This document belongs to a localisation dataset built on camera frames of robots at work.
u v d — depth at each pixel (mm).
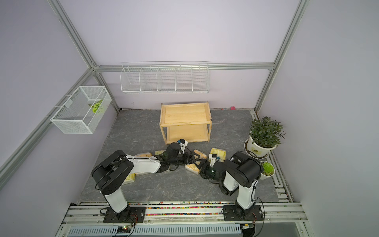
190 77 1044
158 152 914
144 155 918
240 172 490
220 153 919
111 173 474
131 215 717
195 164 821
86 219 738
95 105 811
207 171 804
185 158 799
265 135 827
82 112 824
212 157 852
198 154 853
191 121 866
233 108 1239
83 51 846
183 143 844
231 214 739
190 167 850
